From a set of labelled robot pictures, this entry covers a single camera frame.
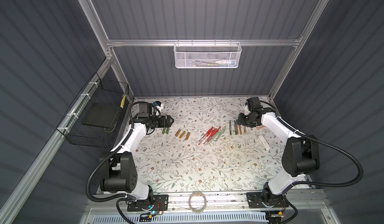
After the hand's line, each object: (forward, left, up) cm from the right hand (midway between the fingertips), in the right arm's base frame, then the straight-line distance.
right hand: (242, 121), depth 92 cm
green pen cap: (0, +51, -11) cm, 53 cm away
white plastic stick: (-11, -13, -8) cm, 19 cm away
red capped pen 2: (-2, +16, -11) cm, 20 cm away
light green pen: (-2, +13, -11) cm, 17 cm away
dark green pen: (+2, +6, -11) cm, 13 cm away
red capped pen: (-5, +23, -12) cm, 26 cm away
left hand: (-3, +45, +4) cm, 46 cm away
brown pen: (+2, +1, -11) cm, 11 cm away
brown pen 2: (+2, -1, -11) cm, 12 cm away
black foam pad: (-9, +77, +18) cm, 79 cm away
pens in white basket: (+27, +27, +24) cm, 45 cm away
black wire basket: (-21, +81, +22) cm, 87 cm away
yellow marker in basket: (+3, +70, +15) cm, 72 cm away
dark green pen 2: (-2, +2, -11) cm, 11 cm away
